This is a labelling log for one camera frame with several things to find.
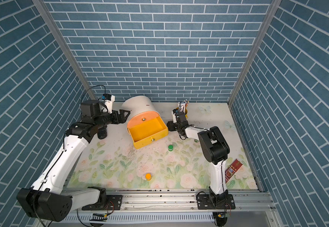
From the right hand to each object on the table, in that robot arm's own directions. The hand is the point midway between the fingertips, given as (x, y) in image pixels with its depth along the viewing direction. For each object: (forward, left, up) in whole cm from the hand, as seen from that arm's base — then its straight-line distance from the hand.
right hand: (171, 123), depth 102 cm
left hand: (-14, +22, +26) cm, 37 cm away
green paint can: (-18, -1, -2) cm, 18 cm away
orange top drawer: (-10, +17, +17) cm, 26 cm away
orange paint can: (-37, +10, -3) cm, 39 cm away
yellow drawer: (-15, +15, +9) cm, 23 cm away
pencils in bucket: (+10, -10, +13) cm, 19 cm away
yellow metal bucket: (+7, -10, +7) cm, 14 cm away
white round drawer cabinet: (-2, +21, +20) cm, 29 cm away
